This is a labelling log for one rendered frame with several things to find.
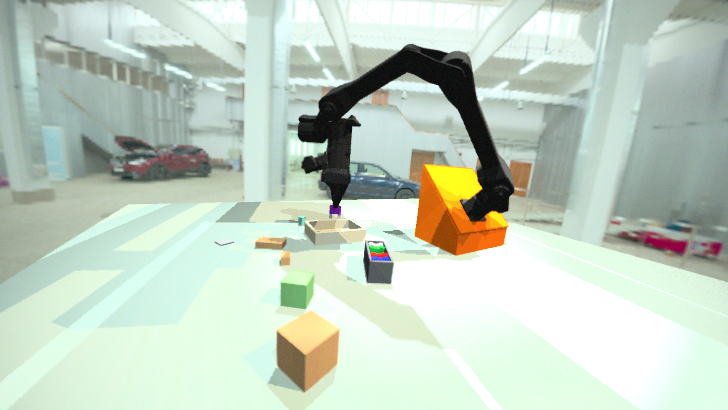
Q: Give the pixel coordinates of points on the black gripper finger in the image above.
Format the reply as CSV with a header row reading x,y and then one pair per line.
x,y
337,192

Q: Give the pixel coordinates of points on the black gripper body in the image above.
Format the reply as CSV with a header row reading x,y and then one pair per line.
x,y
338,170

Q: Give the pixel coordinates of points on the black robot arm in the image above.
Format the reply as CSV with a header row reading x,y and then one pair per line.
x,y
453,74

